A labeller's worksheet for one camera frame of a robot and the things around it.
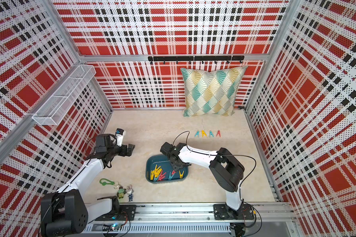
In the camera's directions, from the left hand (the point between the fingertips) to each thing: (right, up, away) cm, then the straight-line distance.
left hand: (128, 144), depth 89 cm
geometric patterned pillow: (+53, +33, +5) cm, 62 cm away
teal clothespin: (+43, +5, +19) cm, 47 cm away
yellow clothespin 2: (+47, +5, +16) cm, 50 cm away
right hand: (+33, -12, -1) cm, 35 cm away
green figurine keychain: (0, -24, -10) cm, 26 cm away
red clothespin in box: (+21, -18, -4) cm, 28 cm away
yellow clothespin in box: (+17, -16, -3) cm, 24 cm away
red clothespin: (+28, -16, -2) cm, 32 cm away
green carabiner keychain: (-12, -21, -6) cm, 25 cm away
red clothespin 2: (+59, +6, +18) cm, 62 cm away
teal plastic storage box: (+21, -11, +3) cm, 24 cm away
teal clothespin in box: (+26, -19, -4) cm, 32 cm away
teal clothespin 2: (+53, +5, +16) cm, 56 cm away
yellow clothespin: (+32, -18, -3) cm, 37 cm away
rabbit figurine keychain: (+5, -24, -10) cm, 26 cm away
